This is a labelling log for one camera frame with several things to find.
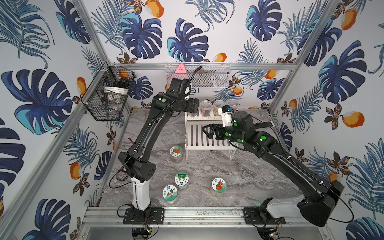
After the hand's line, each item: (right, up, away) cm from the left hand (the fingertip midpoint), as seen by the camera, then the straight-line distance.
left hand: (191, 100), depth 75 cm
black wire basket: (-53, +5, +18) cm, 56 cm away
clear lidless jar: (+7, -3, +2) cm, 8 cm away
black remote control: (+53, -12, +38) cm, 66 cm away
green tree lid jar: (-5, -42, +3) cm, 42 cm away
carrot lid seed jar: (-10, -47, -2) cm, 48 cm away
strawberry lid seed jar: (+14, -44, +1) cm, 46 cm away
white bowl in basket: (-41, +6, +6) cm, 42 cm away
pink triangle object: (-7, +19, +15) cm, 25 cm away
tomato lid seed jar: (-9, -29, +13) cm, 33 cm away
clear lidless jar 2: (0, -7, +5) cm, 8 cm away
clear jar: (+14, -2, +3) cm, 14 cm away
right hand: (+9, -13, -4) cm, 16 cm away
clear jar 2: (+22, -1, +3) cm, 22 cm away
